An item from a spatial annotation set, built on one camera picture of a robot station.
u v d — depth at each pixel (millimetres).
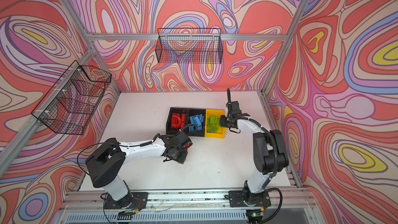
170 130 983
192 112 990
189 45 975
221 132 957
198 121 959
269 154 471
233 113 749
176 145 680
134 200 728
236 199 728
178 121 986
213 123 986
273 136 485
